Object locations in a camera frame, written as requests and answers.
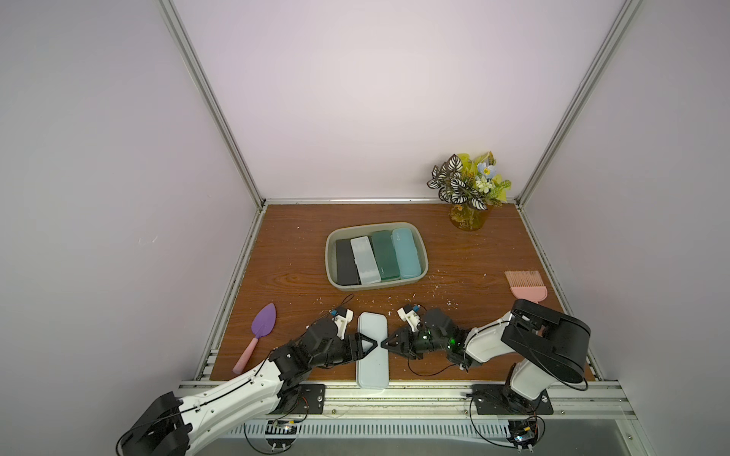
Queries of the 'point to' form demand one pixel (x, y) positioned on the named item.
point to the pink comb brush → (527, 285)
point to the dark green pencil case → (383, 247)
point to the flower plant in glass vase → (470, 187)
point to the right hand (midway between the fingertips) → (382, 346)
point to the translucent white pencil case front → (365, 259)
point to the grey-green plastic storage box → (364, 230)
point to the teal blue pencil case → (406, 253)
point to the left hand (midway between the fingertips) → (375, 350)
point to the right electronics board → (524, 433)
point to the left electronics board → (280, 434)
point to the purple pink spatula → (261, 325)
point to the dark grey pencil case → (347, 273)
